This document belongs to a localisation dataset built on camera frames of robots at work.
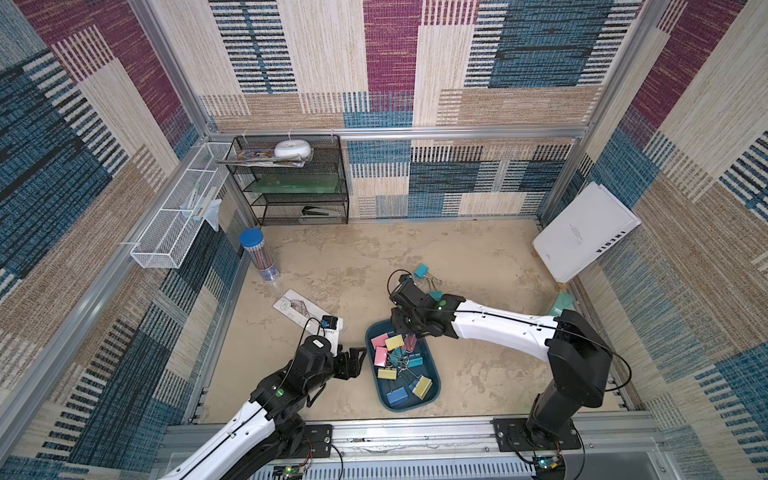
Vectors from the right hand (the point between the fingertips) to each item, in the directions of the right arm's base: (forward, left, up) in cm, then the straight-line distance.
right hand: (396, 316), depth 85 cm
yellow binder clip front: (-17, -6, -5) cm, 19 cm away
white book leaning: (+22, -59, +12) cm, 64 cm away
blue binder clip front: (-19, 0, -8) cm, 20 cm away
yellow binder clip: (-14, +3, -7) cm, 16 cm away
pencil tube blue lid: (+19, +42, +11) cm, 47 cm away
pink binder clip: (-4, +5, -6) cm, 9 cm away
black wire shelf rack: (+48, +36, +11) cm, 61 cm away
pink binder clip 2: (-5, -4, -6) cm, 9 cm away
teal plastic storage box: (-12, -2, -7) cm, 14 cm away
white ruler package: (+7, +31, -8) cm, 33 cm away
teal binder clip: (+12, -13, -8) cm, 20 cm away
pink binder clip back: (-10, +5, -5) cm, 12 cm away
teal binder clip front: (-8, 0, -7) cm, 11 cm away
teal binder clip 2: (-10, -5, -8) cm, 13 cm away
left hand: (-9, +11, 0) cm, 14 cm away
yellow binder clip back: (-6, +1, -5) cm, 7 cm away
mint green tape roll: (+2, -46, +4) cm, 46 cm away
